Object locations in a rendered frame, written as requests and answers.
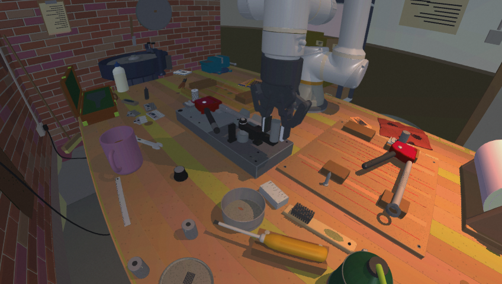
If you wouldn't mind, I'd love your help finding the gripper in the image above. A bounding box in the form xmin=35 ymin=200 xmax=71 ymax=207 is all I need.
xmin=250 ymin=54 xmax=313 ymax=142

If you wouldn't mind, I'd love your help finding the black clamp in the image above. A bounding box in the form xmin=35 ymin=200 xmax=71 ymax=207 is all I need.
xmin=226 ymin=117 xmax=284 ymax=147

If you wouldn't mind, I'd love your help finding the wooden shelf board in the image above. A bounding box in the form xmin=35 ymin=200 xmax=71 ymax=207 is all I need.
xmin=276 ymin=119 xmax=440 ymax=260

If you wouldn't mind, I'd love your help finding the brown wooden roll holder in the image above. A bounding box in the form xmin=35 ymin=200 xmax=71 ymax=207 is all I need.
xmin=459 ymin=159 xmax=502 ymax=254

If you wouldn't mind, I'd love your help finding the blue vise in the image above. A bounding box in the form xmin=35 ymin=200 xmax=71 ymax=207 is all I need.
xmin=199 ymin=54 xmax=233 ymax=76

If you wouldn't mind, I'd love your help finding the white box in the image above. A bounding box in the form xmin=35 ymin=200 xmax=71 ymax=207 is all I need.
xmin=258 ymin=180 xmax=290 ymax=210

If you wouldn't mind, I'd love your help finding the grey round tin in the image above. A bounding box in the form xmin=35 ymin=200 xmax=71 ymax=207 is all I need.
xmin=220 ymin=187 xmax=266 ymax=233

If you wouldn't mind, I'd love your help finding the black knob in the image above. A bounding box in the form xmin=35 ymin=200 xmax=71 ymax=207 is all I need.
xmin=173 ymin=165 xmax=189 ymax=183

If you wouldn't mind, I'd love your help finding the steel wrench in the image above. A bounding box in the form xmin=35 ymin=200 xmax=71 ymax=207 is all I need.
xmin=134 ymin=135 xmax=164 ymax=151

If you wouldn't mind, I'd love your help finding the orange oil bottle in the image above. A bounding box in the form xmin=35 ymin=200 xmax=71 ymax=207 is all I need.
xmin=213 ymin=220 xmax=330 ymax=264

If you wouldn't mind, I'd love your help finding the dark blue grinding machine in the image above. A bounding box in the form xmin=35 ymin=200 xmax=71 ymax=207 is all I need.
xmin=97 ymin=41 xmax=170 ymax=86

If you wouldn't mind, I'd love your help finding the red cloth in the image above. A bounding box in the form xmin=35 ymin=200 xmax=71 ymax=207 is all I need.
xmin=377 ymin=117 xmax=433 ymax=151

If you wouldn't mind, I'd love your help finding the grey roll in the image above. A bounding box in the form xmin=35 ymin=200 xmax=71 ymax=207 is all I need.
xmin=127 ymin=256 xmax=150 ymax=280
xmin=181 ymin=219 xmax=199 ymax=241

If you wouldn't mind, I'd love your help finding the grey disc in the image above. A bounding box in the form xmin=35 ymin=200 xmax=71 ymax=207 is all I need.
xmin=135 ymin=0 xmax=173 ymax=31

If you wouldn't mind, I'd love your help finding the white bottle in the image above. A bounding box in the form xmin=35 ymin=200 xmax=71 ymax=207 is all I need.
xmin=112 ymin=62 xmax=130 ymax=93

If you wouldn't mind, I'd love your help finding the purple mug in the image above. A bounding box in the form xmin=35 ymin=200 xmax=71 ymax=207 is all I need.
xmin=98 ymin=125 xmax=144 ymax=176

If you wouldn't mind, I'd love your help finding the green can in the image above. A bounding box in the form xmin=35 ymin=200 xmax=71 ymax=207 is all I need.
xmin=327 ymin=250 xmax=394 ymax=284

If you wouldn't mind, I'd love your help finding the green-lined wooden case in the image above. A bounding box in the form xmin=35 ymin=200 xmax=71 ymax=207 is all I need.
xmin=59 ymin=66 xmax=120 ymax=126

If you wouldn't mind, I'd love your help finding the steel ruler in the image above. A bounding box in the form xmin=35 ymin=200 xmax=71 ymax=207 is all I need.
xmin=114 ymin=176 xmax=132 ymax=228

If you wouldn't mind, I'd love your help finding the grey round lid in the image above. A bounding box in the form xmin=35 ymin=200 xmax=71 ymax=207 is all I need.
xmin=158 ymin=257 xmax=215 ymax=284

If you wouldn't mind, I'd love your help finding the white paper roll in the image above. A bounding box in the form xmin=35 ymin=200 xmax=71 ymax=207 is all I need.
xmin=474 ymin=139 xmax=502 ymax=214

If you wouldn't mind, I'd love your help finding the clipboard with paper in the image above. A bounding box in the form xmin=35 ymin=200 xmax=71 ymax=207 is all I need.
xmin=38 ymin=0 xmax=72 ymax=37

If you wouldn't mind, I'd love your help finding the white pipe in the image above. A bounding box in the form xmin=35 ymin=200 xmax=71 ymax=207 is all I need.
xmin=0 ymin=46 xmax=44 ymax=127

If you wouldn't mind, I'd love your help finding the grey holder base plate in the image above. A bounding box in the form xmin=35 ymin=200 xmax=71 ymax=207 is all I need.
xmin=175 ymin=105 xmax=294 ymax=179

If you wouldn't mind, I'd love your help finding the wooden wire brush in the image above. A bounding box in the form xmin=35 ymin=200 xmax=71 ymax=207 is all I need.
xmin=282 ymin=202 xmax=358 ymax=255

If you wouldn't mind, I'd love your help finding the beige wall poster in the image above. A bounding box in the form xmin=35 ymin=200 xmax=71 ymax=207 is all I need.
xmin=398 ymin=0 xmax=470 ymax=36

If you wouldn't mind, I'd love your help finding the black cable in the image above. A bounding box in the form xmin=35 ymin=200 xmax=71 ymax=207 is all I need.
xmin=42 ymin=124 xmax=88 ymax=161
xmin=0 ymin=160 xmax=111 ymax=237

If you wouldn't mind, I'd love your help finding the wooden-handled broom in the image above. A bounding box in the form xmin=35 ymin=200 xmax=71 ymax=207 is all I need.
xmin=0 ymin=33 xmax=83 ymax=154

